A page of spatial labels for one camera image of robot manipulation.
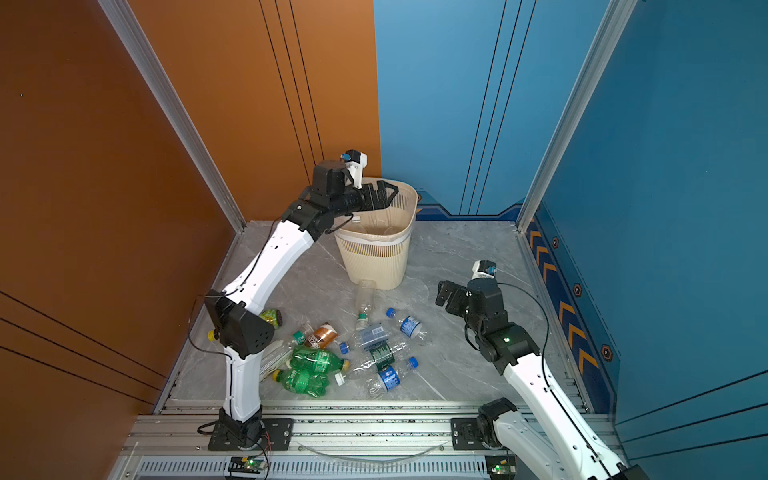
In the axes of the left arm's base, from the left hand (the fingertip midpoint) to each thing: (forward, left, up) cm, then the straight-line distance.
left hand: (389, 187), depth 77 cm
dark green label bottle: (-32, +1, -32) cm, 45 cm away
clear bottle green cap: (-11, +8, -37) cm, 39 cm away
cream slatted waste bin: (-10, +4, -12) cm, 16 cm away
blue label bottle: (-23, -6, -32) cm, 40 cm away
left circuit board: (-56, +33, -39) cm, 76 cm away
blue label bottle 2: (-38, -1, -32) cm, 50 cm away
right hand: (-20, -16, -17) cm, 31 cm away
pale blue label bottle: (-27, +7, -33) cm, 43 cm away
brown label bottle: (-27, +19, -32) cm, 46 cm away
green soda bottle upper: (-34, +18, -31) cm, 50 cm away
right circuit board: (-56, -28, -40) cm, 74 cm away
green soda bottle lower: (-38, +23, -36) cm, 58 cm away
